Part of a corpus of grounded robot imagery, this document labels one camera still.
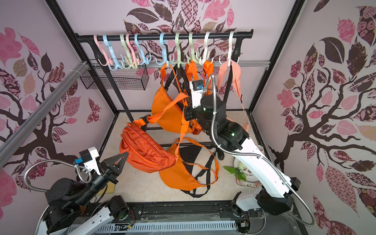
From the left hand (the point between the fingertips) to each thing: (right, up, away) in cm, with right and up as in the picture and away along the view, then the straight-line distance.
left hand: (129, 156), depth 55 cm
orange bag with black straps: (+26, -16, +34) cm, 46 cm away
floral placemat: (+57, -23, +28) cm, 68 cm away
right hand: (+23, +24, +1) cm, 33 cm away
